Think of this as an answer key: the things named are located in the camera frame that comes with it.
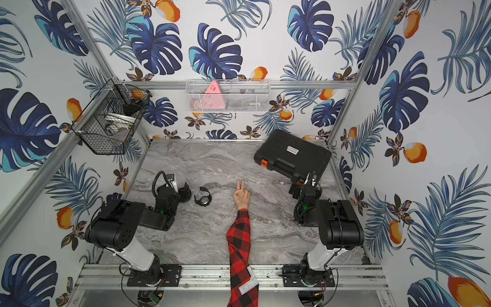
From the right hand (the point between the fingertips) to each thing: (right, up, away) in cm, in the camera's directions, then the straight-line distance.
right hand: (306, 184), depth 96 cm
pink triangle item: (-46, +41, -5) cm, 61 cm away
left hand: (-65, +2, -2) cm, 65 cm away
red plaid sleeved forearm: (-31, -35, -25) cm, 53 cm away
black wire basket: (-86, +29, -16) cm, 92 cm away
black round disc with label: (-59, -4, -6) cm, 59 cm away
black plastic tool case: (-4, +14, +10) cm, 18 cm away
